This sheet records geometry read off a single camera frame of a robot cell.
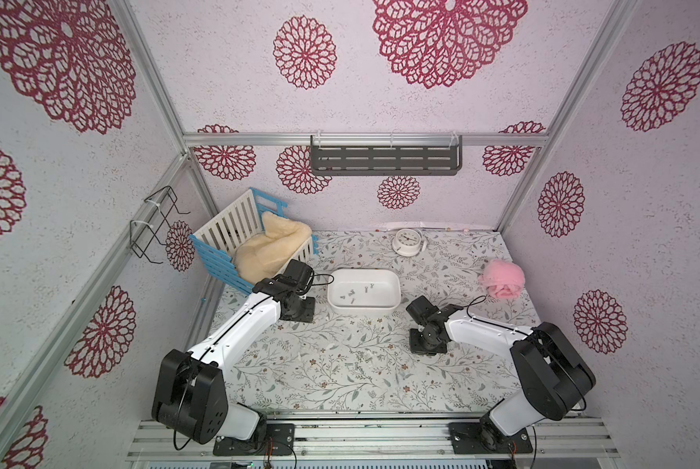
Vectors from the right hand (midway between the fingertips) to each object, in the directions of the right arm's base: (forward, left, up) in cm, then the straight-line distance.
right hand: (423, 350), depth 90 cm
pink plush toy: (+21, -27, +8) cm, 36 cm away
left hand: (+6, +36, +12) cm, 39 cm away
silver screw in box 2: (+16, +22, +1) cm, 28 cm away
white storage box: (+22, +18, +1) cm, 28 cm away
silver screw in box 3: (+21, +17, +1) cm, 28 cm away
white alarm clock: (+42, +1, +4) cm, 42 cm away
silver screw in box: (+24, +15, 0) cm, 29 cm away
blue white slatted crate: (+40, +64, +14) cm, 77 cm away
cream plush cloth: (+27, +54, +11) cm, 62 cm away
